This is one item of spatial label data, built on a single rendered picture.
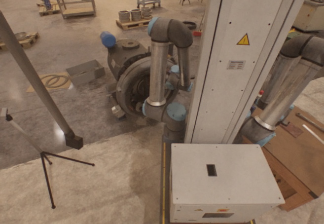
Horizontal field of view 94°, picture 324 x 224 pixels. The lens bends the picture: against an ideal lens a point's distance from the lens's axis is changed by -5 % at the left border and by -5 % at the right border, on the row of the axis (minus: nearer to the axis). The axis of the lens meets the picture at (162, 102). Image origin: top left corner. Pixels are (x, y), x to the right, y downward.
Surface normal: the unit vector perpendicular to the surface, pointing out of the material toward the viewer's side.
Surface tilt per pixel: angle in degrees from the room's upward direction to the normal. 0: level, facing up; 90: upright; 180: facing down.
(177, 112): 5
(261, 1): 90
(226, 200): 0
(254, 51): 90
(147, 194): 0
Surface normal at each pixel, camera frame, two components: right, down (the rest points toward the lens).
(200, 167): 0.00, -0.73
